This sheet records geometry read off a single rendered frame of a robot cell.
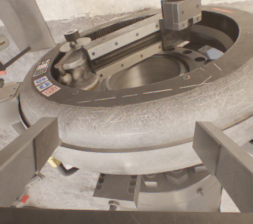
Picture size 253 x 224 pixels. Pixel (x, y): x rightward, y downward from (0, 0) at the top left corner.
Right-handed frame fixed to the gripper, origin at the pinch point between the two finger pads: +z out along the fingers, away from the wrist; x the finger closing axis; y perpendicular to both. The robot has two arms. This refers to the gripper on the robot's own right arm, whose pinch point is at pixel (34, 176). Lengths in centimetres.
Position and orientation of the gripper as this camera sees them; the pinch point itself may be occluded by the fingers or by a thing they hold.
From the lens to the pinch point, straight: 72.4
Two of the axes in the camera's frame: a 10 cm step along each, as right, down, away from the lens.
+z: 8.2, -4.8, 3.3
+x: 5.7, 5.9, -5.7
